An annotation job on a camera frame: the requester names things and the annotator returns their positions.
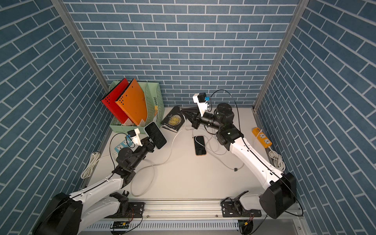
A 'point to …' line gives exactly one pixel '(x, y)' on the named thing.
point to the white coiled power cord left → (94, 158)
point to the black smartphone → (155, 134)
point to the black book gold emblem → (174, 120)
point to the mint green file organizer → (113, 84)
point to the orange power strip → (258, 133)
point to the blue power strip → (128, 142)
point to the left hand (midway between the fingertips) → (160, 135)
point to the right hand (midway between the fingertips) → (184, 112)
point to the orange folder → (132, 101)
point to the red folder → (110, 98)
